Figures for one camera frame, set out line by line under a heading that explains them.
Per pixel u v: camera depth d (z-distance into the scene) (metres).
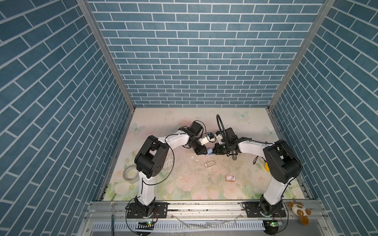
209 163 0.91
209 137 0.84
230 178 0.84
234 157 0.91
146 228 0.72
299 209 0.72
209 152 0.91
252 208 0.74
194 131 0.77
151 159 0.51
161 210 0.73
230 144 0.75
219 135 0.89
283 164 0.49
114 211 0.75
